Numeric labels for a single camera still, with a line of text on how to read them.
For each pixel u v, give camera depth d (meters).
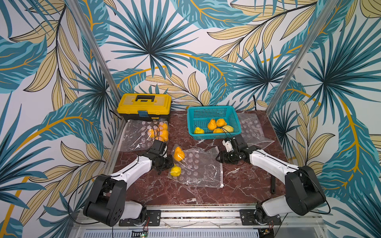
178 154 0.90
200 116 1.13
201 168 0.90
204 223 0.73
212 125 1.04
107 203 0.41
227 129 1.03
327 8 0.69
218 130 1.01
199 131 1.00
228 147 0.81
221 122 1.07
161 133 0.98
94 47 0.81
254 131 1.08
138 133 0.99
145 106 1.00
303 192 0.43
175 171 0.83
